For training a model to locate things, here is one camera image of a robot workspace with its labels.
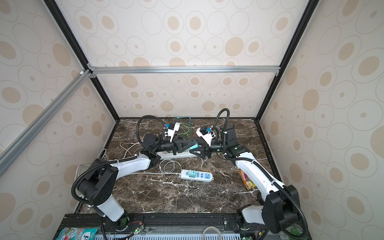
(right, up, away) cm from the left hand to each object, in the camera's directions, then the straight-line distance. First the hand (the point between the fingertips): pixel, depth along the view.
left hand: (195, 144), depth 67 cm
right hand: (-1, -1, +6) cm, 7 cm away
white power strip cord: (-23, -10, -10) cm, 27 cm away
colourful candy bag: (+31, -24, +17) cm, 42 cm away
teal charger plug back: (0, -1, +1) cm, 2 cm away
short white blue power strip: (+4, -20, +20) cm, 29 cm away
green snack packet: (-55, -41, +1) cm, 68 cm away
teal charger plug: (-2, -18, +16) cm, 24 cm away
